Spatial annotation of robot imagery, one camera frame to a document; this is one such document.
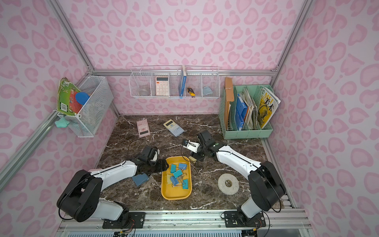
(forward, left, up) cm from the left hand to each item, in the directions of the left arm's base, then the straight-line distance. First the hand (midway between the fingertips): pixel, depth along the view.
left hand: (164, 165), depth 91 cm
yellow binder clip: (-10, -4, +1) cm, 11 cm away
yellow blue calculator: (+29, -4, -1) cm, 30 cm away
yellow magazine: (+35, -68, +19) cm, 79 cm away
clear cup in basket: (+39, +13, +27) cm, 49 cm away
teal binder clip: (-2, -6, -1) cm, 6 cm away
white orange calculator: (+40, +2, +30) cm, 50 cm away
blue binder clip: (-10, -7, +1) cm, 12 cm away
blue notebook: (-9, +13, 0) cm, 16 cm away
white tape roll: (-11, -38, -1) cm, 40 cm away
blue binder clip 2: (-1, -11, 0) cm, 11 cm away
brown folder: (+25, -38, +32) cm, 56 cm away
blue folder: (+29, -49, +17) cm, 59 cm away
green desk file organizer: (+28, -54, +14) cm, 62 cm away
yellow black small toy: (+37, -17, +26) cm, 48 cm away
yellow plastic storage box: (-16, -5, -1) cm, 16 cm away
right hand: (+6, -18, +9) cm, 21 cm away
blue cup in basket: (+43, -27, +23) cm, 56 cm away
